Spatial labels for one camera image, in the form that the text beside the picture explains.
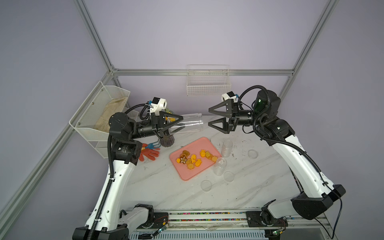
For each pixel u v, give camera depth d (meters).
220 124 0.57
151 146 1.01
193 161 0.93
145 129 0.48
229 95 0.55
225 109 0.49
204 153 0.96
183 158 0.93
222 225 0.73
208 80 0.95
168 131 0.48
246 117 0.50
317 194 0.39
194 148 1.02
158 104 0.52
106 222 0.37
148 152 0.98
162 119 0.46
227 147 0.98
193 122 0.48
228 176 0.89
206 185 0.86
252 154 0.98
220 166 0.94
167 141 0.98
